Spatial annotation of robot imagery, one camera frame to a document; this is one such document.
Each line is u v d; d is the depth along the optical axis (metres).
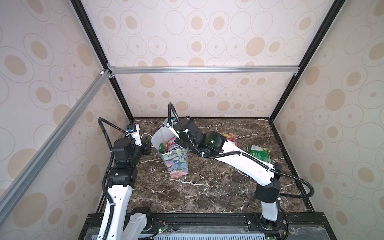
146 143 0.61
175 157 0.75
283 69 0.92
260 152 0.95
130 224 0.57
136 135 0.61
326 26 0.74
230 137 1.05
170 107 0.46
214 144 0.46
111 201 0.43
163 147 0.88
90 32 0.75
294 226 0.74
